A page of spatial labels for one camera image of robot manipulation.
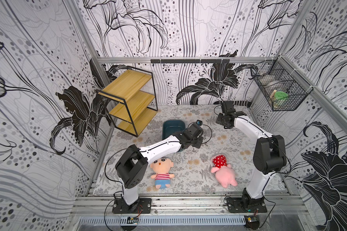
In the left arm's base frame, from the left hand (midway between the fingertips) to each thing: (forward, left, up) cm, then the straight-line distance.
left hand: (197, 140), depth 86 cm
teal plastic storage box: (+15, +18, -7) cm, 25 cm away
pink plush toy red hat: (-18, -14, -3) cm, 23 cm away
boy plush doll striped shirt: (-15, +21, -3) cm, 26 cm away
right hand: (+17, -18, +1) cm, 25 cm away
